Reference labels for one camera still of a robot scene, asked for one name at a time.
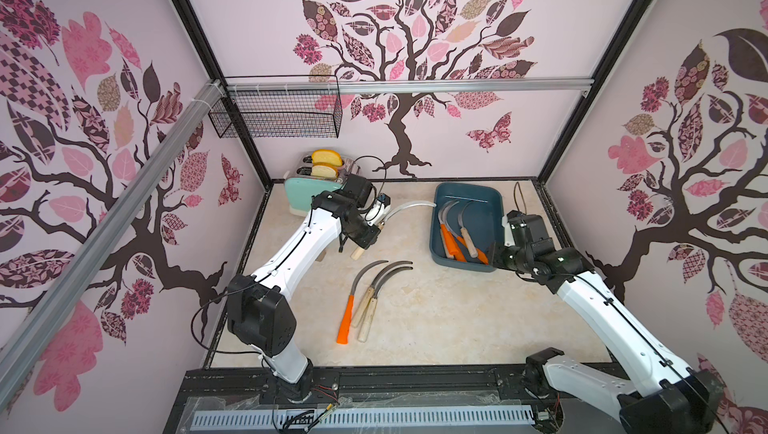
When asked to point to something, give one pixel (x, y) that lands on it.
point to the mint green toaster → (301, 186)
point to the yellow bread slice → (327, 156)
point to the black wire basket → (278, 116)
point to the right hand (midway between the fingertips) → (488, 249)
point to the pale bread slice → (325, 171)
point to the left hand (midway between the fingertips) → (364, 241)
